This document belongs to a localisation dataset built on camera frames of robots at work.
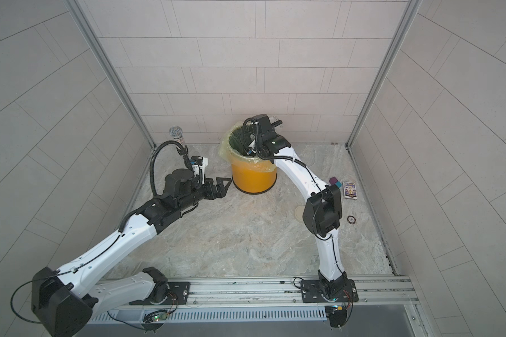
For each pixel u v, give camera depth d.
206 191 0.64
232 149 0.82
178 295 0.71
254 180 0.87
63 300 0.36
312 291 0.70
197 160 0.64
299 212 0.90
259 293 0.72
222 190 0.65
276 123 0.69
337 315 0.67
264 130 0.65
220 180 0.65
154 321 0.65
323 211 0.51
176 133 0.79
